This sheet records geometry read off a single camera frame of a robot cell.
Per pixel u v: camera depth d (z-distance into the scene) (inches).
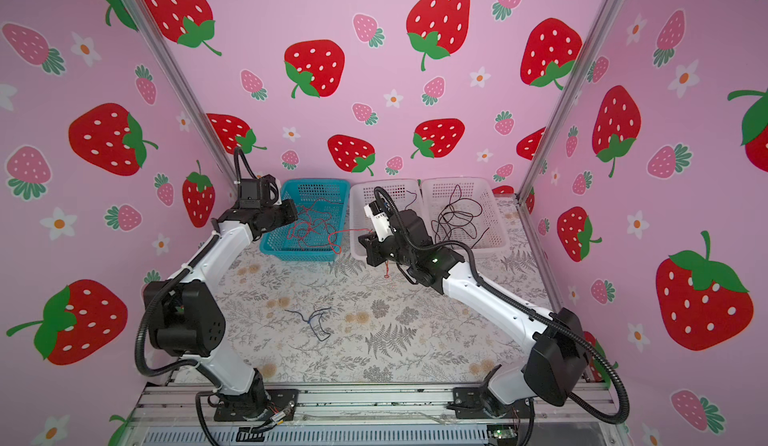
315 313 35.5
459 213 44.9
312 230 42.1
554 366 15.7
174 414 28.9
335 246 37.0
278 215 32.2
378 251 25.8
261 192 27.6
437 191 45.1
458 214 44.4
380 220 25.9
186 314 18.2
